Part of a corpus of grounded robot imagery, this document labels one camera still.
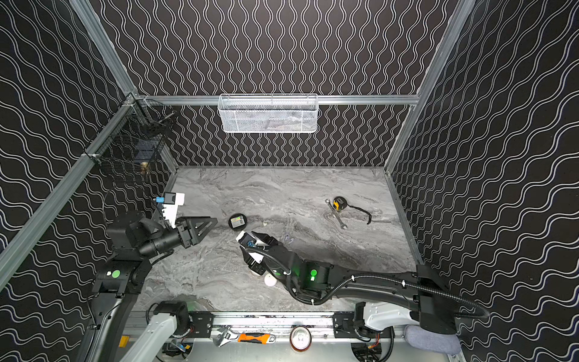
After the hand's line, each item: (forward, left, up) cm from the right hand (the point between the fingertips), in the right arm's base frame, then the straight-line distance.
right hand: (249, 236), depth 67 cm
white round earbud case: (-4, -4, -25) cm, 26 cm away
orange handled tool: (-22, -4, -25) cm, 34 cm away
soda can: (-24, -15, -15) cm, 32 cm away
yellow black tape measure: (+30, -34, -23) cm, 51 cm away
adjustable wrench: (-22, +8, -25) cm, 34 cm away
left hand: (0, +8, +8) cm, 11 cm away
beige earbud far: (+19, 0, -24) cm, 31 cm away
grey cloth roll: (-23, -57, -25) cm, 66 cm away
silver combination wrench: (+21, -34, -26) cm, 48 cm away
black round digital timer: (+20, +12, -24) cm, 33 cm away
